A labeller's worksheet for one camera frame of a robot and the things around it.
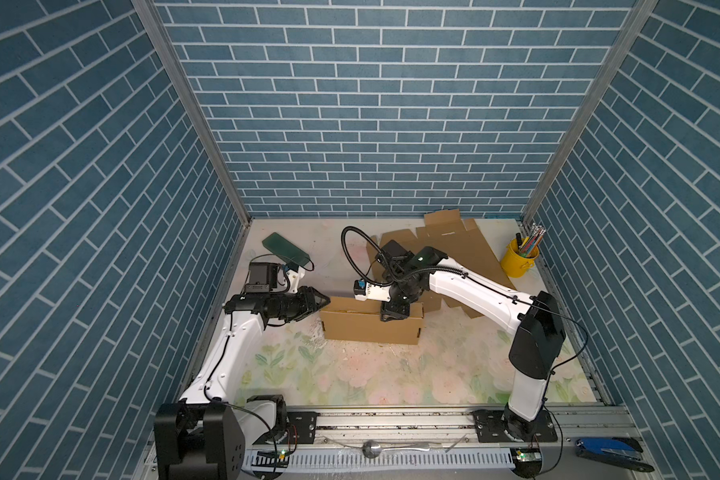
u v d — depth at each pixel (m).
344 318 0.77
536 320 0.50
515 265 0.99
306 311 0.69
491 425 0.74
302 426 0.73
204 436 0.39
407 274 0.58
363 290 0.71
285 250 1.12
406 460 0.77
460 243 1.18
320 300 0.79
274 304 0.67
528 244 0.97
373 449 0.69
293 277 0.75
